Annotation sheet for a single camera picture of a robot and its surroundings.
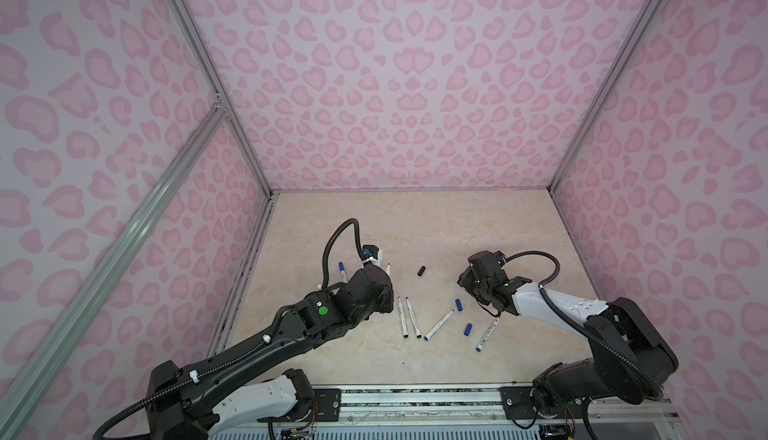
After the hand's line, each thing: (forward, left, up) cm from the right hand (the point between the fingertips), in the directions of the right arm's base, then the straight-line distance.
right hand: (462, 278), depth 91 cm
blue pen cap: (-6, +1, -4) cm, 8 cm away
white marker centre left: (-11, +18, -4) cm, 22 cm away
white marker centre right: (-11, +15, -3) cm, 19 cm away
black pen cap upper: (+5, +12, -4) cm, 14 cm away
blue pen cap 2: (-14, -1, -5) cm, 15 cm away
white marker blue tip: (-13, +8, -4) cm, 16 cm away
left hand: (-10, +20, +16) cm, 27 cm away
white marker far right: (-16, -6, -4) cm, 17 cm away
